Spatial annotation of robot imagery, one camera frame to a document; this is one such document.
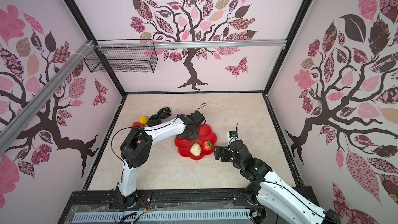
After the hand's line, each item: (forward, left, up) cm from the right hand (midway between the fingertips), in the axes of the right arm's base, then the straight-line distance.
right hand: (219, 147), depth 78 cm
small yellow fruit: (+23, +47, -7) cm, 53 cm away
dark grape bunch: (+29, +35, -9) cm, 47 cm away
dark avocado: (+23, +41, -9) cm, 48 cm away
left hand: (+12, +16, -10) cm, 22 cm away
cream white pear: (+2, +12, -6) cm, 14 cm away
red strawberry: (+4, +6, -6) cm, 10 cm away
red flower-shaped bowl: (+14, +7, -11) cm, 19 cm away
